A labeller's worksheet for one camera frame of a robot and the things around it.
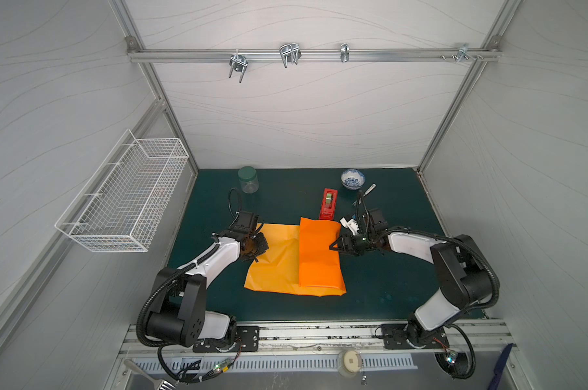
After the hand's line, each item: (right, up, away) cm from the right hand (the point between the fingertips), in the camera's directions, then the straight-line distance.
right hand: (337, 244), depth 89 cm
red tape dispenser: (-2, +14, +12) cm, 19 cm away
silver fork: (+19, +21, +22) cm, 36 cm away
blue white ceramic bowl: (+12, +26, +26) cm, 38 cm away
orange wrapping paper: (-14, -5, -2) cm, 15 cm away
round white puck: (0, -24, -28) cm, 37 cm away
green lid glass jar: (-37, +25, +17) cm, 48 cm away
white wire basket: (-66, +16, -21) cm, 71 cm away
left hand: (-27, 0, +1) cm, 27 cm away
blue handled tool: (+45, -31, -20) cm, 58 cm away
